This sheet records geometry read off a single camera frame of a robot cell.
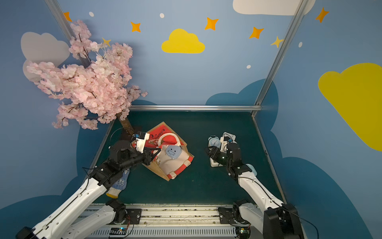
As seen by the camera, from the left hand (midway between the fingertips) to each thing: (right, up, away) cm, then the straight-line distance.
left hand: (160, 147), depth 72 cm
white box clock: (+33, +1, +6) cm, 33 cm away
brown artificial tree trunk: (-29, +12, +26) cm, 41 cm away
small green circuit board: (-22, -42, +1) cm, 47 cm away
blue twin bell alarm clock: (+31, 0, +29) cm, 42 cm away
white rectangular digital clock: (+30, -13, +18) cm, 37 cm away
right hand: (+26, -2, +11) cm, 28 cm away
